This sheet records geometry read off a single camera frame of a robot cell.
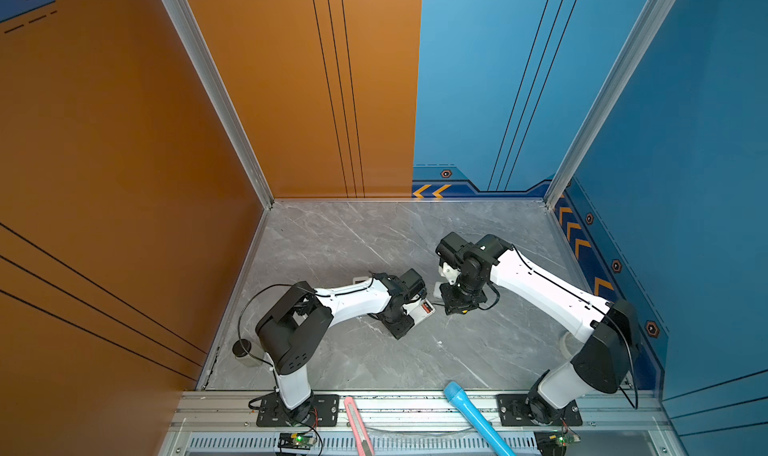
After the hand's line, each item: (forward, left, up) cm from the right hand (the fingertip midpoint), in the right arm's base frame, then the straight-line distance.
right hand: (446, 311), depth 76 cm
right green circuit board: (-26, -24, -15) cm, 39 cm away
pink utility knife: (-26, +21, -13) cm, 36 cm away
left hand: (+2, +12, -13) cm, 18 cm away
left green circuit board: (-26, +37, -14) cm, 47 cm away
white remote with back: (+3, +7, -4) cm, 8 cm away
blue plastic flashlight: (-23, -6, -11) cm, 26 cm away
